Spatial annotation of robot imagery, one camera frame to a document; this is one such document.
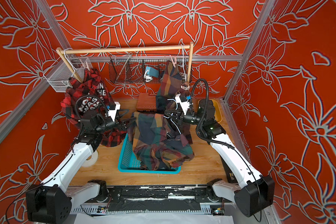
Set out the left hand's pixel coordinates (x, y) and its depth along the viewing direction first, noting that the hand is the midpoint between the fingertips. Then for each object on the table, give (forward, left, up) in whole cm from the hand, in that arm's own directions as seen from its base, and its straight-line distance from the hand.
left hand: (131, 114), depth 72 cm
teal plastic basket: (-16, +4, -27) cm, 32 cm away
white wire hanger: (-5, -21, +4) cm, 22 cm away
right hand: (-4, -18, +7) cm, 20 cm away
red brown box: (+31, 0, -23) cm, 39 cm away
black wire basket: (+41, +11, +2) cm, 42 cm away
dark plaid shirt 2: (+18, -20, +5) cm, 27 cm away
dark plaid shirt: (-11, -13, -17) cm, 24 cm away
